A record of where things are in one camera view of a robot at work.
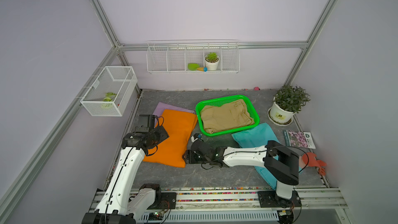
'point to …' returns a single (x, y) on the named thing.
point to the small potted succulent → (211, 60)
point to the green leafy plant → (291, 98)
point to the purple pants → (161, 107)
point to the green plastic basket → (218, 102)
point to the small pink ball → (256, 88)
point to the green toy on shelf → (196, 67)
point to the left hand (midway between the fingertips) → (164, 136)
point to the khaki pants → (232, 114)
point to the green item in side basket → (110, 96)
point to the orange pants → (178, 123)
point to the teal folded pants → (258, 135)
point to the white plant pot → (279, 114)
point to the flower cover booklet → (295, 138)
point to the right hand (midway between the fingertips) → (185, 156)
